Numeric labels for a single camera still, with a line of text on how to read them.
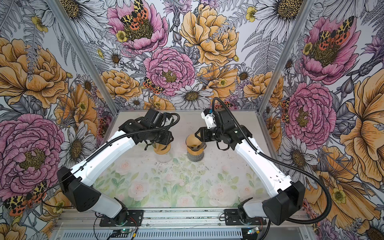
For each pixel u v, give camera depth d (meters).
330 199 0.38
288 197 0.38
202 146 0.82
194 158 0.91
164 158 0.96
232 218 0.74
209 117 0.67
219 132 0.54
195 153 0.87
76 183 0.40
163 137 0.68
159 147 0.77
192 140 0.85
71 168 0.43
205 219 0.75
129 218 0.73
